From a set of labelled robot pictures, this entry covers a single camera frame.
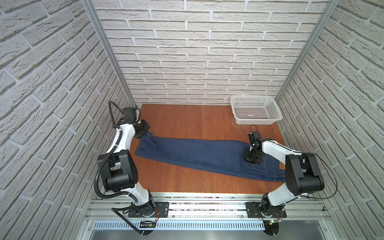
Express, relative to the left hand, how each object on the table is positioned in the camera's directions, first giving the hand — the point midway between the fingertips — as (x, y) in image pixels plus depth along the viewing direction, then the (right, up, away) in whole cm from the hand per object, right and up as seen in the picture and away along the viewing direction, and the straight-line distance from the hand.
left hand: (148, 126), depth 89 cm
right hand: (+61, -21, +2) cm, 65 cm away
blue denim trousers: (+44, -19, +4) cm, 48 cm away
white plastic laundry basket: (+75, +12, +21) cm, 79 cm away
